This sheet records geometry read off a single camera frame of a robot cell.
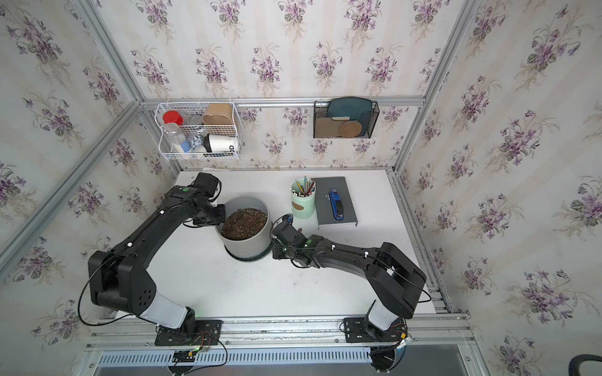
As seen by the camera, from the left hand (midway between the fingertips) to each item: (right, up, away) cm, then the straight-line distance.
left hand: (224, 222), depth 84 cm
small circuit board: (-8, -40, -13) cm, 43 cm away
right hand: (+19, -10, 0) cm, 22 cm away
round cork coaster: (+49, +38, +13) cm, 63 cm away
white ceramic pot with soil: (+8, -3, +3) cm, 9 cm away
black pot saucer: (+10, -14, +2) cm, 17 cm away
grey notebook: (+39, +3, +16) cm, 42 cm away
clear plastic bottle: (-22, +33, +6) cm, 40 cm away
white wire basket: (-13, +36, +9) cm, 39 cm away
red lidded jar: (-23, +41, +8) cm, 48 cm away
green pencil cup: (+29, +8, +6) cm, 31 cm away
